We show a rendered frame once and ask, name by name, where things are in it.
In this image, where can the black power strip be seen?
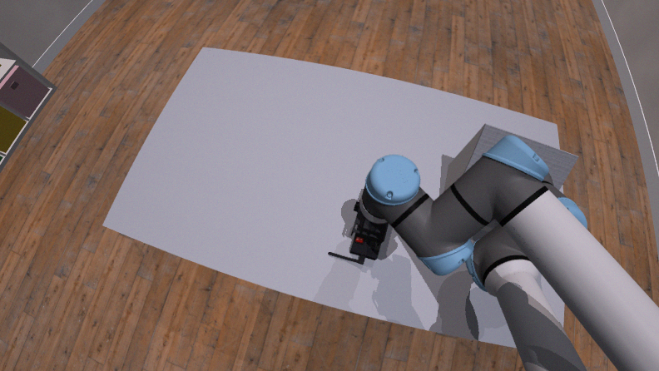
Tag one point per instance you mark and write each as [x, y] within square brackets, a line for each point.
[365, 249]

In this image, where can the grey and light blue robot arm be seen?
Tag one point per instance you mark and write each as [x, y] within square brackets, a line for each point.
[505, 184]

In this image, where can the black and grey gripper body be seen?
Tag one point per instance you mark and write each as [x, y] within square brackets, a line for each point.
[376, 234]

